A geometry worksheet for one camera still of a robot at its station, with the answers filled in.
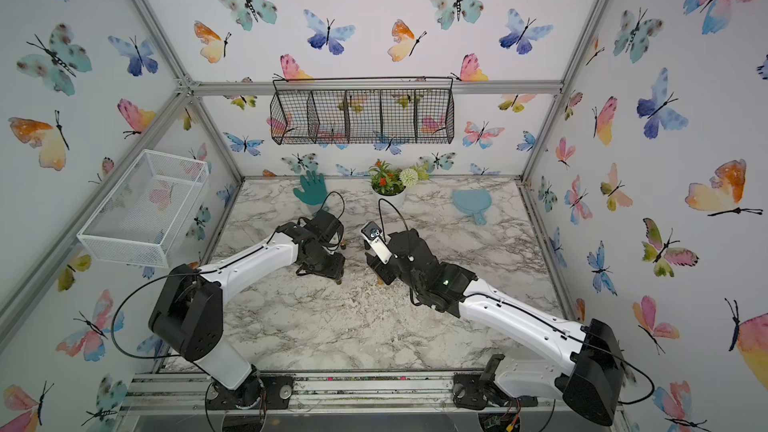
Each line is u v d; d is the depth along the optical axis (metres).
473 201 1.16
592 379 0.38
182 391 0.76
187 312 0.45
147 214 1.11
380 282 0.65
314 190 1.18
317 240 0.67
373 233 0.60
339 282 0.93
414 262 0.52
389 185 0.99
